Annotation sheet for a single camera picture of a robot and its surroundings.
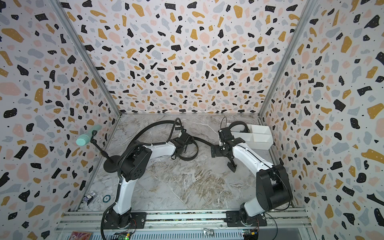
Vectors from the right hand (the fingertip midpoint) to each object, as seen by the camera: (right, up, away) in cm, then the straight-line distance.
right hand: (222, 151), depth 90 cm
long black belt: (-48, +17, +23) cm, 56 cm away
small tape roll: (-63, -24, -10) cm, 68 cm away
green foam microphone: (-64, +9, -26) cm, 69 cm away
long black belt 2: (-18, +5, +13) cm, 23 cm away
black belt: (+19, +13, +16) cm, 28 cm away
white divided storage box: (+27, +8, +10) cm, 30 cm away
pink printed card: (-68, -35, -22) cm, 80 cm away
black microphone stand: (-68, -8, +2) cm, 69 cm away
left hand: (-25, +3, +12) cm, 28 cm away
